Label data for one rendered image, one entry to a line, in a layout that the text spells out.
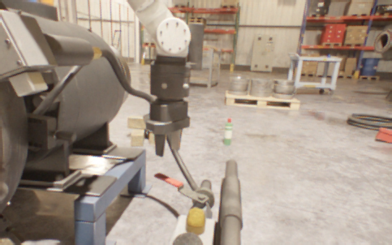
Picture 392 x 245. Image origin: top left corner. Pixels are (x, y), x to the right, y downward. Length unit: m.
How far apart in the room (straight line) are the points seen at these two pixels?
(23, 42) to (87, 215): 0.66
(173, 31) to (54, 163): 0.81
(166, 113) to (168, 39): 0.15
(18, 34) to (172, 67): 0.29
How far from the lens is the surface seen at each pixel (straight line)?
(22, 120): 0.72
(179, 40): 0.52
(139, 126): 2.39
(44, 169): 1.21
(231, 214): 0.38
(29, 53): 0.62
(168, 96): 0.54
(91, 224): 1.09
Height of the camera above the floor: 0.78
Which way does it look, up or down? 15 degrees down
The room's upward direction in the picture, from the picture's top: 3 degrees clockwise
